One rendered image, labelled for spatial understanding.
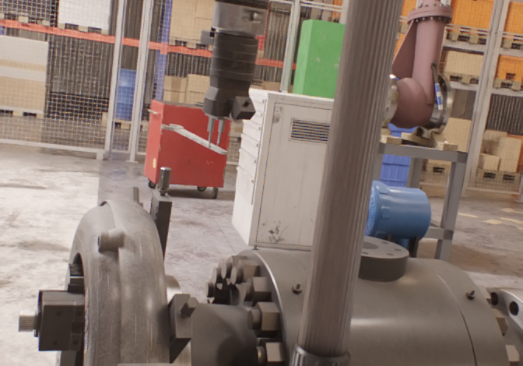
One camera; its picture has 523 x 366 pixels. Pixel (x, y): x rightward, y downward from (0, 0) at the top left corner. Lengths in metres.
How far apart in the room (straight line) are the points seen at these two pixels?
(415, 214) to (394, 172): 7.00
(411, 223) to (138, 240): 0.82
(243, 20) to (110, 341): 0.56
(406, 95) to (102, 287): 4.53
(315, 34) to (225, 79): 7.41
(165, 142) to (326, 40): 2.78
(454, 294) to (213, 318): 0.53
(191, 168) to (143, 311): 5.63
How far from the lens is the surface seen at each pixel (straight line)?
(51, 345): 1.46
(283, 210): 5.31
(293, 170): 5.27
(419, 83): 5.69
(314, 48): 8.58
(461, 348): 1.57
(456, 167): 5.58
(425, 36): 5.76
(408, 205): 1.87
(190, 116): 6.75
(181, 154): 6.77
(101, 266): 1.29
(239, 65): 1.18
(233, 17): 1.17
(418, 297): 1.58
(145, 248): 1.30
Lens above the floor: 1.28
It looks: 8 degrees down
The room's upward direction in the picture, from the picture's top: 8 degrees clockwise
